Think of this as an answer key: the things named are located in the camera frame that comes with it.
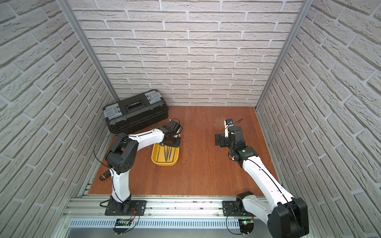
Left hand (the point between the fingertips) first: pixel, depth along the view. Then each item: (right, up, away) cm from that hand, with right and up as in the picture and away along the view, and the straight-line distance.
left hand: (179, 142), depth 97 cm
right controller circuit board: (+36, -36, -28) cm, 58 cm away
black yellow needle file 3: (-4, -8, -5) cm, 10 cm away
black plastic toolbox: (-34, +17, -6) cm, 38 cm away
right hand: (+28, +7, -15) cm, 33 cm away
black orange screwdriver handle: (-41, -17, -15) cm, 47 cm away
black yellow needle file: (-9, -7, -3) cm, 12 cm away
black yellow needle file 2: (-6, -6, -3) cm, 9 cm away
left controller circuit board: (-26, -37, -26) cm, 52 cm away
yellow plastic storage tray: (-13, -8, -5) cm, 16 cm away
